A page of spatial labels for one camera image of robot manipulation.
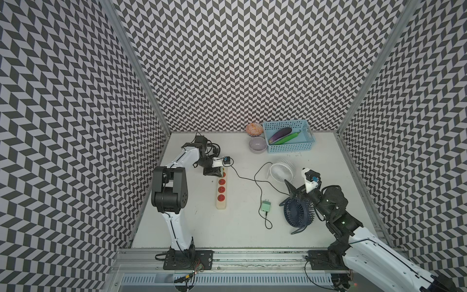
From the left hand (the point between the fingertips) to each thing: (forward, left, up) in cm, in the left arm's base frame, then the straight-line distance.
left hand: (216, 169), depth 96 cm
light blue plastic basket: (+24, -54, -5) cm, 59 cm away
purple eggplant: (+26, -37, 0) cm, 45 cm away
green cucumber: (+23, -42, -1) cm, 48 cm away
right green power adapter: (-18, -25, -4) cm, 32 cm away
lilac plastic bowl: (+18, -23, -2) cm, 29 cm away
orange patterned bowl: (+33, -22, -4) cm, 40 cm away
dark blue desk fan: (-25, -38, +4) cm, 46 cm away
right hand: (-13, -36, +14) cm, 41 cm away
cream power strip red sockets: (-11, -3, -2) cm, 12 cm away
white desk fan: (-3, -34, +3) cm, 34 cm away
